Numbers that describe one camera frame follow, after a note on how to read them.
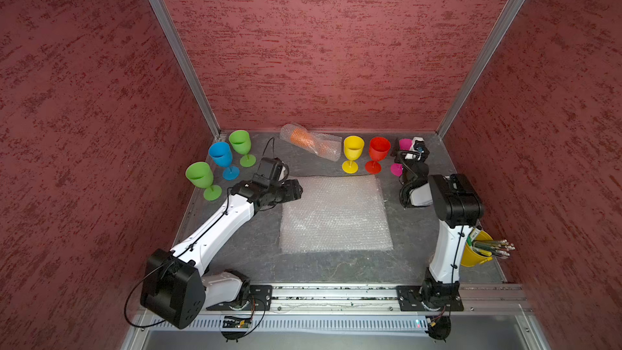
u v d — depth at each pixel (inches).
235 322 28.6
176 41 34.4
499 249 27.0
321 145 40.9
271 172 24.6
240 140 39.0
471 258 29.2
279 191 26.8
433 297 26.3
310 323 27.9
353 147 37.7
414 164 31.1
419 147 32.0
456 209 22.0
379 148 37.3
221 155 36.4
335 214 35.3
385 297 29.9
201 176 33.8
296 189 29.3
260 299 29.4
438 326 27.9
